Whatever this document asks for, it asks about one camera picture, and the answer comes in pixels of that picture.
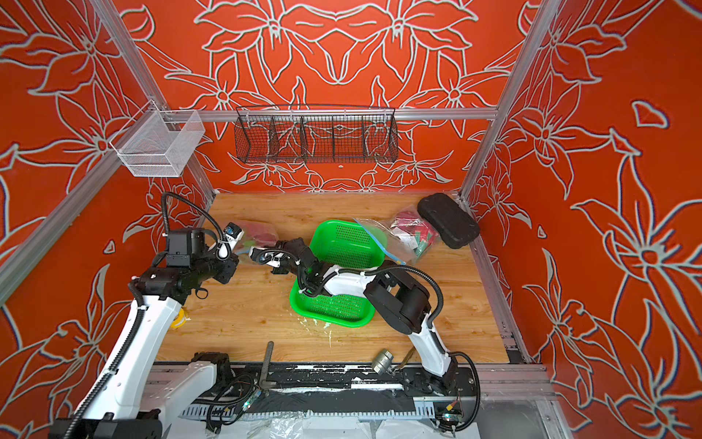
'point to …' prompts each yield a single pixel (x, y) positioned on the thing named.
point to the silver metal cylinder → (382, 362)
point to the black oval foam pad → (457, 226)
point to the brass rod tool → (407, 358)
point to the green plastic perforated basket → (343, 243)
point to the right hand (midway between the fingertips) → (268, 236)
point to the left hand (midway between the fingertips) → (231, 252)
